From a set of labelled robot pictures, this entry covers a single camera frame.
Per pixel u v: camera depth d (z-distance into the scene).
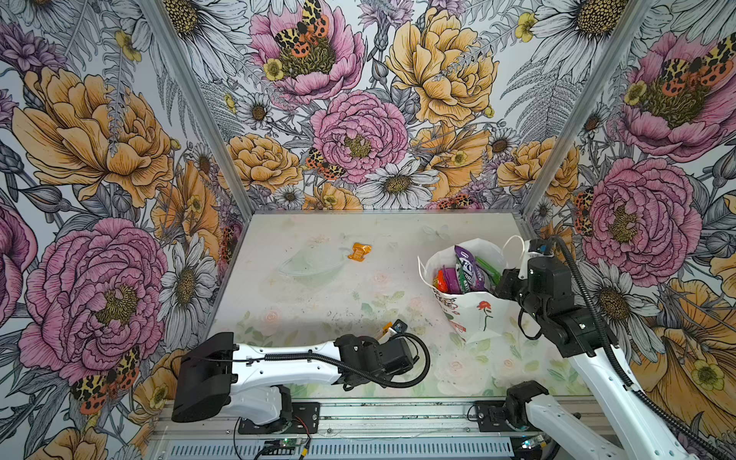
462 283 0.78
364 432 0.73
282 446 0.71
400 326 0.69
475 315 0.78
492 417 0.74
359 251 1.08
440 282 0.79
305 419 0.74
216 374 0.42
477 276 0.73
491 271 0.83
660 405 0.69
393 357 0.56
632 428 0.40
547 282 0.51
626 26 0.74
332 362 0.49
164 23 0.73
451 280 0.83
